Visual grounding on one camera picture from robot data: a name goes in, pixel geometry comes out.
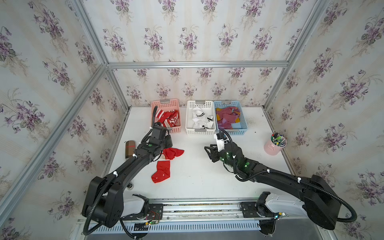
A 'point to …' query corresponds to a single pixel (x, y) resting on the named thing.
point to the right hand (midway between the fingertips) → (210, 147)
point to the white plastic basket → (207, 107)
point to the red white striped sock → (168, 119)
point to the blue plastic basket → (240, 127)
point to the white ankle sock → (200, 120)
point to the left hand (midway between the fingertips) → (168, 139)
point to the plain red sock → (170, 153)
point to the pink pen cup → (274, 144)
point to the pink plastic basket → (167, 105)
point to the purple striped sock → (228, 116)
